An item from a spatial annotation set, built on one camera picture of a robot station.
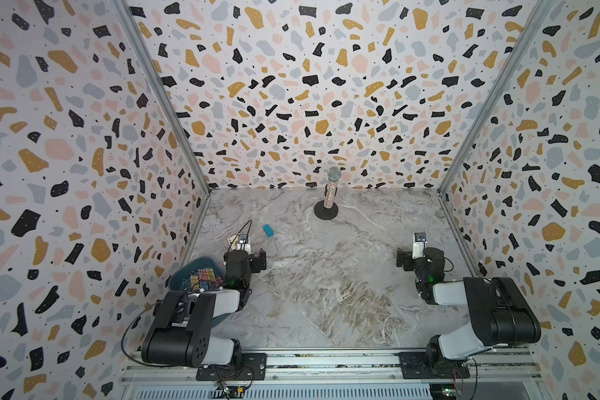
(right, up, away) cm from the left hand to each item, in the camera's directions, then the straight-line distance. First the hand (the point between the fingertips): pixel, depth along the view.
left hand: (250, 249), depth 92 cm
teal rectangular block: (+4, +6, +15) cm, 16 cm away
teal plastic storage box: (-23, -10, -5) cm, 26 cm away
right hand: (+62, 0, +3) cm, 62 cm away
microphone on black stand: (+29, +15, +14) cm, 36 cm away
